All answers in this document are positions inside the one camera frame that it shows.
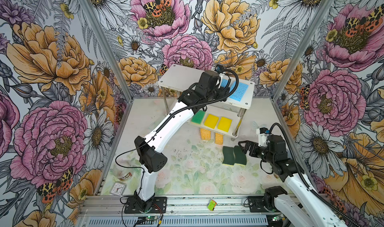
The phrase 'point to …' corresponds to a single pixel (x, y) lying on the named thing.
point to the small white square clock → (118, 189)
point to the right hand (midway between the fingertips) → (244, 149)
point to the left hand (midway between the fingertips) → (220, 91)
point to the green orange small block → (211, 205)
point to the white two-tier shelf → (225, 116)
